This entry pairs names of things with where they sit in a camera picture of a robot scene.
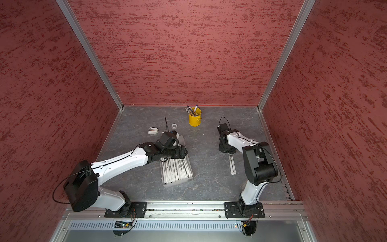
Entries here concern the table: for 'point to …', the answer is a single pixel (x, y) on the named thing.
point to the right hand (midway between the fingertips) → (227, 152)
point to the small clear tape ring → (173, 127)
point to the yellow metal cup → (195, 121)
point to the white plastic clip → (153, 131)
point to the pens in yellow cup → (189, 110)
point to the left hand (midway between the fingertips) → (180, 155)
